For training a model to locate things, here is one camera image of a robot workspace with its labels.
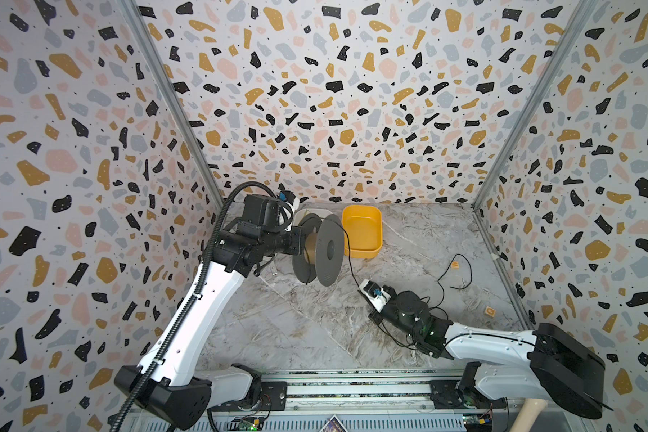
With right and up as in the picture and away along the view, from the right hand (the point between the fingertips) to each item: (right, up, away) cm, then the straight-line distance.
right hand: (359, 285), depth 78 cm
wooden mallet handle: (+43, -32, -9) cm, 54 cm away
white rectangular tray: (-16, +20, -6) cm, 27 cm away
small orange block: (+38, +3, +23) cm, 44 cm away
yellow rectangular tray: (+4, +18, +35) cm, 39 cm away
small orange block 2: (+45, -11, +12) cm, 47 cm away
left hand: (-14, +16, -10) cm, 23 cm away
